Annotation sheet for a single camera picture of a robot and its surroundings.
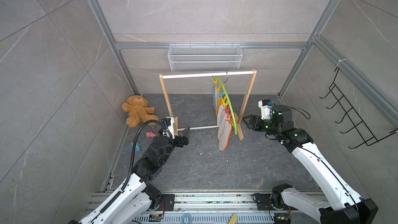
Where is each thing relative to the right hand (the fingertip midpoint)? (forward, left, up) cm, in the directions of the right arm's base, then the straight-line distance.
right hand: (249, 118), depth 75 cm
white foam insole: (+12, +13, -12) cm, 22 cm away
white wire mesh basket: (+42, +21, +8) cm, 48 cm away
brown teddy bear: (+19, +65, -17) cm, 70 cm away
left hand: (-3, +33, +1) cm, 33 cm away
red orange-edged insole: (-3, +11, -11) cm, 16 cm away
